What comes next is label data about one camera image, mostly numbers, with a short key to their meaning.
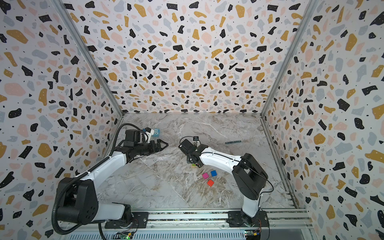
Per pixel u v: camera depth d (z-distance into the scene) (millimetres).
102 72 960
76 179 426
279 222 750
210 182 876
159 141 780
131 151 641
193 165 922
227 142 1042
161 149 774
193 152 663
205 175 900
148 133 795
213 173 901
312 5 710
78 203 413
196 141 798
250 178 467
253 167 481
